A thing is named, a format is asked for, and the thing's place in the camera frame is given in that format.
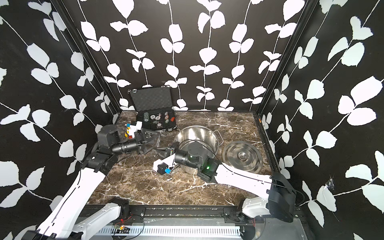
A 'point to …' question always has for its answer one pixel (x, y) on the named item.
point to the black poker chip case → (153, 106)
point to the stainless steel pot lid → (243, 155)
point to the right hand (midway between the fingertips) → (155, 144)
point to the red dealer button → (172, 119)
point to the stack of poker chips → (146, 116)
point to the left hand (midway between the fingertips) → (158, 138)
